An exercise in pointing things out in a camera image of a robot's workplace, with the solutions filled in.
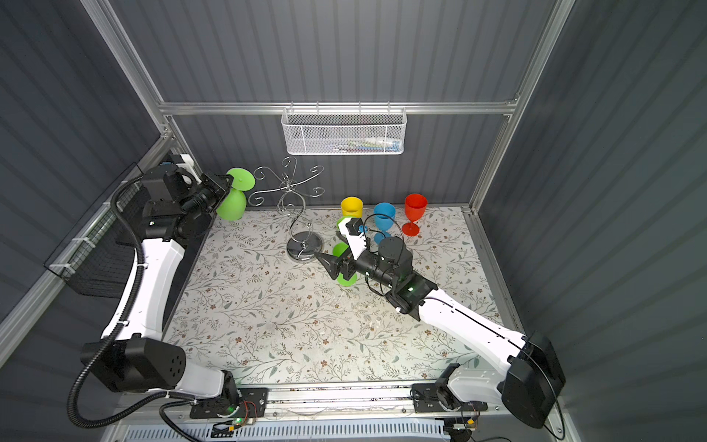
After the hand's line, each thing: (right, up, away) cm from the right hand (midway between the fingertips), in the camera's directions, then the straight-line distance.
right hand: (330, 246), depth 67 cm
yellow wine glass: (+4, +13, +36) cm, 39 cm away
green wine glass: (0, -2, +21) cm, 21 cm away
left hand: (-26, +19, +4) cm, 33 cm away
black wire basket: (-57, -3, -2) cm, 57 cm away
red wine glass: (+27, +13, +32) cm, 44 cm away
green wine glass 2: (-29, +11, +11) cm, 33 cm away
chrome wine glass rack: (-15, -2, +38) cm, 41 cm away
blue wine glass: (+17, +10, +38) cm, 43 cm away
